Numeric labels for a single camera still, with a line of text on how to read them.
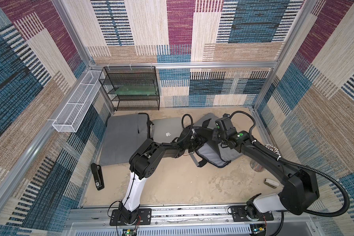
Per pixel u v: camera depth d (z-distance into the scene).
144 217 0.74
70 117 0.92
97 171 0.86
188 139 0.83
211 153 0.94
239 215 0.73
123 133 1.09
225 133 0.63
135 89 1.01
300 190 0.41
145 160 0.55
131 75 1.01
